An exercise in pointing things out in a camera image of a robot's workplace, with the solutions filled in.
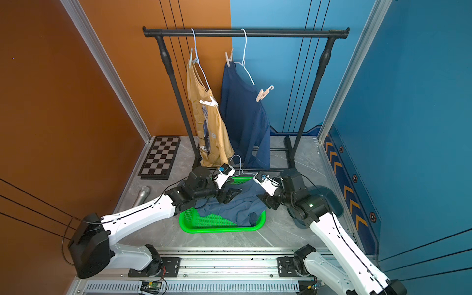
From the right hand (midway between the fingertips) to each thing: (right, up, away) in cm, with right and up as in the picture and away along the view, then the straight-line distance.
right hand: (264, 187), depth 74 cm
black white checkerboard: (-58, +10, +31) cm, 66 cm away
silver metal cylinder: (-59, -8, +17) cm, 62 cm away
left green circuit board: (-45, -39, -2) cm, 59 cm away
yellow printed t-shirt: (-20, +17, +3) cm, 26 cm away
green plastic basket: (-33, -18, +10) cm, 39 cm away
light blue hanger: (-10, +7, +15) cm, 19 cm away
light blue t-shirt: (-12, -13, +11) cm, 21 cm away
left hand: (-11, +1, +3) cm, 12 cm away
